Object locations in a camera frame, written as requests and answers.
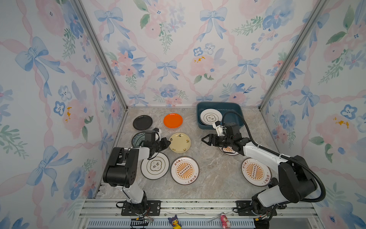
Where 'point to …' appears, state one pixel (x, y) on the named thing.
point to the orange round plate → (173, 120)
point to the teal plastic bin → (223, 107)
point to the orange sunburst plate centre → (185, 170)
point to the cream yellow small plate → (180, 142)
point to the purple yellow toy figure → (174, 222)
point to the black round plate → (142, 122)
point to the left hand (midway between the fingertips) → (171, 141)
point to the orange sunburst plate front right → (256, 172)
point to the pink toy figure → (226, 223)
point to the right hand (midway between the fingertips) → (205, 139)
